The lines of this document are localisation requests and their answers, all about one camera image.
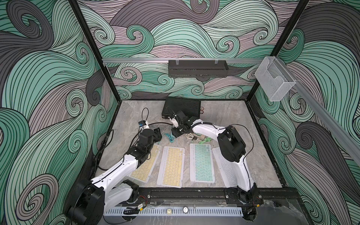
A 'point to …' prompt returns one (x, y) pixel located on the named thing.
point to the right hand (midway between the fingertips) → (173, 132)
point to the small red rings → (201, 110)
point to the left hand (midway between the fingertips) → (156, 128)
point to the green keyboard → (201, 164)
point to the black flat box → (191, 108)
